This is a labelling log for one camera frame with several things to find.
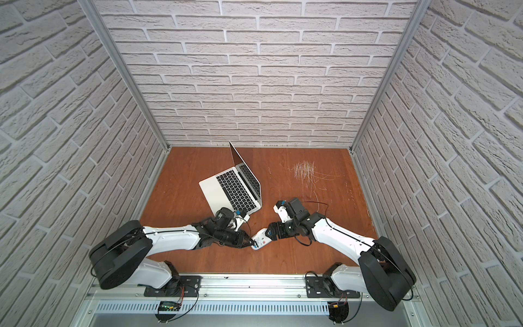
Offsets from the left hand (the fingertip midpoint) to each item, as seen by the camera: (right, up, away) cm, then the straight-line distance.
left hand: (252, 237), depth 82 cm
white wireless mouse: (+3, -1, 0) cm, 4 cm away
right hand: (+8, +1, 0) cm, 8 cm away
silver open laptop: (-9, +19, +19) cm, 28 cm away
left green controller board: (-30, -21, -10) cm, 38 cm away
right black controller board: (+32, -22, -11) cm, 40 cm away
